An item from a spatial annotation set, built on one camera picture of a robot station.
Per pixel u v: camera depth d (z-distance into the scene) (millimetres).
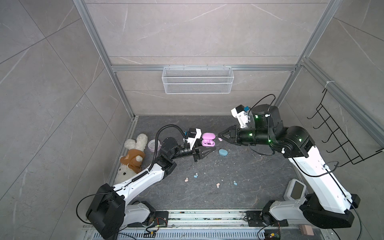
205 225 730
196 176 877
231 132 488
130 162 833
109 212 398
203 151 612
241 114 524
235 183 848
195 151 591
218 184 843
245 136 488
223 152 956
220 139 566
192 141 583
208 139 627
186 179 857
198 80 1003
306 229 686
